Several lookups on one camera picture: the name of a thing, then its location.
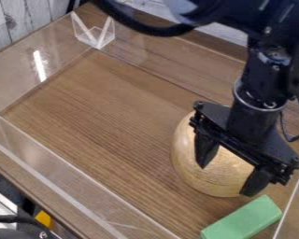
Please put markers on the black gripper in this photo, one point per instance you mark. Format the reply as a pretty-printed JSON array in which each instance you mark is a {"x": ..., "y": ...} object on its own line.
[{"x": 245, "y": 129}]

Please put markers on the brown wooden bowl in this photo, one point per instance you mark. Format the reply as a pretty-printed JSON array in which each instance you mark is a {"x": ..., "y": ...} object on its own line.
[{"x": 223, "y": 177}]

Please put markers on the green block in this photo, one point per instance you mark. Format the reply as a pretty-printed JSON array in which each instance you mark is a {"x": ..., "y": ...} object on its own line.
[{"x": 246, "y": 221}]

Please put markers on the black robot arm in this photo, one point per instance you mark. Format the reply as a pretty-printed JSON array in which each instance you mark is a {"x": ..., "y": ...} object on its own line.
[{"x": 270, "y": 21}]

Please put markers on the clear acrylic tray wall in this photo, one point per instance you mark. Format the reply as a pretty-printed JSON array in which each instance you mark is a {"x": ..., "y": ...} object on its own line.
[{"x": 87, "y": 120}]

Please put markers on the clear acrylic corner bracket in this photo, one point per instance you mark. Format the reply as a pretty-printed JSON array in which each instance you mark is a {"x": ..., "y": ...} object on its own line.
[{"x": 96, "y": 37}]

